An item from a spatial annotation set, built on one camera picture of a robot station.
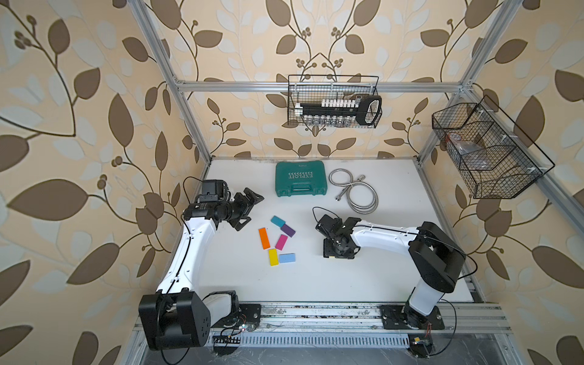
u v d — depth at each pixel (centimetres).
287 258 90
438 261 46
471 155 70
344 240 64
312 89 91
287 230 95
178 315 39
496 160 73
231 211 67
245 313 74
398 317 72
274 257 87
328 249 79
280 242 91
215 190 62
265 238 92
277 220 98
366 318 75
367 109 84
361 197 106
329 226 71
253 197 73
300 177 107
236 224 71
